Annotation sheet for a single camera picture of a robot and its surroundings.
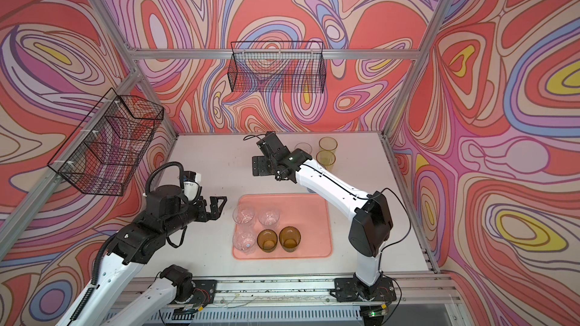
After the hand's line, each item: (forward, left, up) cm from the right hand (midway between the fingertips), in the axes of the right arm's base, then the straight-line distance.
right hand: (266, 170), depth 82 cm
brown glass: (-19, +1, -18) cm, 26 cm away
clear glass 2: (-9, +11, -17) cm, 22 cm away
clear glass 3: (-10, +1, -19) cm, 21 cm away
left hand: (-13, +15, +3) cm, 20 cm away
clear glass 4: (+21, -16, -11) cm, 29 cm away
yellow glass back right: (+19, -26, -7) cm, 33 cm away
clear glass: (-18, +10, -19) cm, 28 cm away
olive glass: (-19, -7, -19) cm, 28 cm away
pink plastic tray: (-8, -16, -20) cm, 27 cm away
